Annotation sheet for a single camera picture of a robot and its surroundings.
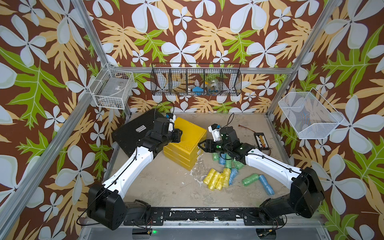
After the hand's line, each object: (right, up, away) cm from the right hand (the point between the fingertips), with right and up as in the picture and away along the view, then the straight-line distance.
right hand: (200, 144), depth 80 cm
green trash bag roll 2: (+18, -13, +10) cm, 25 cm away
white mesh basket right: (+61, +15, 0) cm, 63 cm away
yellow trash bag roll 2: (+15, -19, +2) cm, 24 cm away
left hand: (-10, +8, 0) cm, 13 cm away
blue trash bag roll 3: (+10, -7, -9) cm, 15 cm away
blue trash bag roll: (+20, -17, +6) cm, 28 cm away
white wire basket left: (-51, +32, +6) cm, 60 cm away
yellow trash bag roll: (+6, -19, +6) cm, 21 cm away
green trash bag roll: (+28, -21, +4) cm, 35 cm away
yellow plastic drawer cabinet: (-8, -4, -6) cm, 10 cm away
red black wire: (+38, +8, +31) cm, 50 cm away
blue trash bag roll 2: (+38, -26, +1) cm, 46 cm away
